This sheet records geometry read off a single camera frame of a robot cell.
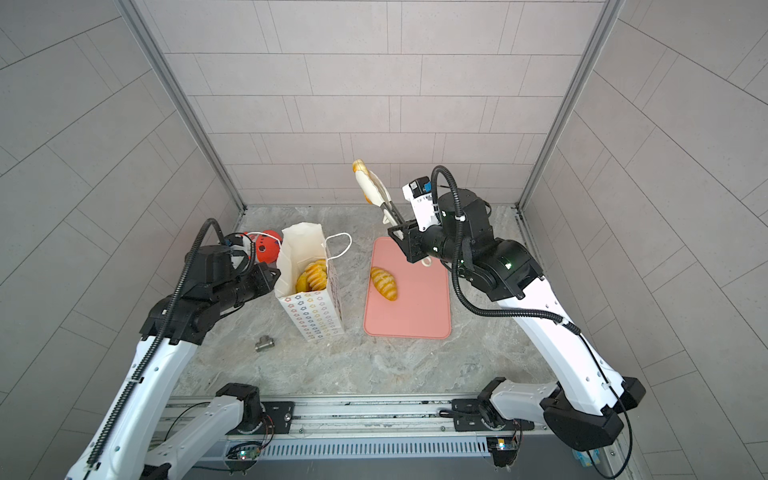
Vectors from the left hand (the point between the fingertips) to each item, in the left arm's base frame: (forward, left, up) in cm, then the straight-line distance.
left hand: (288, 268), depth 70 cm
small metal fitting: (-10, +11, -23) cm, 27 cm away
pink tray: (+1, -33, -24) cm, 41 cm away
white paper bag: (-8, -7, -8) cm, 13 cm away
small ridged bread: (+8, -22, -21) cm, 31 cm away
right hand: (+1, -25, +14) cm, 28 cm away
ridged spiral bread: (+5, -4, -10) cm, 12 cm away
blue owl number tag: (-35, -67, -22) cm, 79 cm away
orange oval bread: (+3, +1, -14) cm, 14 cm away
